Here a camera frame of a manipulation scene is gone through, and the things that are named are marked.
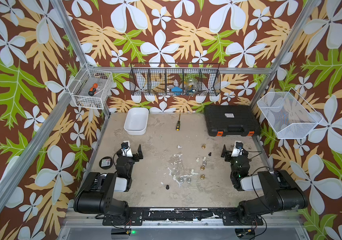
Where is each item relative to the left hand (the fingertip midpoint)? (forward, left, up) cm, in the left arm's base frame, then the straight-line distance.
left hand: (132, 144), depth 89 cm
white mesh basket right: (+9, -89, +16) cm, 91 cm away
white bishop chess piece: (-5, -40, -10) cm, 42 cm away
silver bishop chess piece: (-19, -29, -9) cm, 36 cm away
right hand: (0, -61, -1) cm, 61 cm away
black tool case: (+24, -68, -6) cm, 72 cm away
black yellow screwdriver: (+26, -29, -11) cm, 41 cm away
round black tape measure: (-8, +17, -9) cm, 21 cm away
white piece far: (+6, -29, -12) cm, 32 cm away
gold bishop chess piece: (-11, -43, -10) cm, 45 cm away
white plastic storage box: (+27, +3, -9) cm, 28 cm away
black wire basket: (+39, -26, +19) cm, 50 cm away
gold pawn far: (+5, -46, -11) cm, 47 cm away
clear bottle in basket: (+33, -36, +20) cm, 52 cm away
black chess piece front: (-22, -22, -10) cm, 33 cm away
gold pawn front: (-16, -42, -10) cm, 46 cm away
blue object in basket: (+31, -27, +16) cm, 44 cm away
